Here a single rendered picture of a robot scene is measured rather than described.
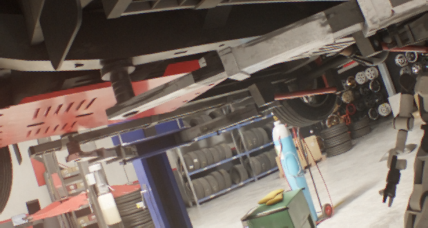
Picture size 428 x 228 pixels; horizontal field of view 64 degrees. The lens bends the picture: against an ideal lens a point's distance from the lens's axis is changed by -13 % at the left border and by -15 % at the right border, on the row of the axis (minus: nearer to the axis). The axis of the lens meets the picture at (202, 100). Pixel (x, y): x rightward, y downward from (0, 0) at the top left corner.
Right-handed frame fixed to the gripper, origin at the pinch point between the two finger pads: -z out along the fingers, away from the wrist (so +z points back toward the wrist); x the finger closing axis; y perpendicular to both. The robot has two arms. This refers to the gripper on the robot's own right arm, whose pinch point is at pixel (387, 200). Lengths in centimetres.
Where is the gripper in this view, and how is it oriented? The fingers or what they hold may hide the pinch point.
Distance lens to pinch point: 239.9
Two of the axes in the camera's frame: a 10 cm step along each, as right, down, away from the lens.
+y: 6.3, -0.1, -7.7
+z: 3.4, -8.9, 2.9
